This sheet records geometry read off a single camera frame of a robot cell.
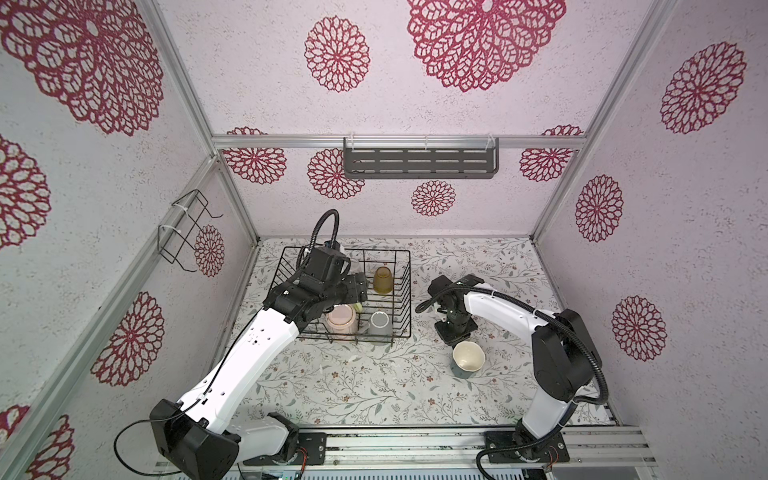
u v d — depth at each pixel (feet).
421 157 3.18
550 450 2.39
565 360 1.54
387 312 3.27
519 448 2.10
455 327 2.48
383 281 3.34
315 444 2.48
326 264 1.74
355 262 3.36
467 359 2.82
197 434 1.21
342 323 2.70
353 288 2.13
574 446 2.50
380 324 2.74
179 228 2.49
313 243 1.79
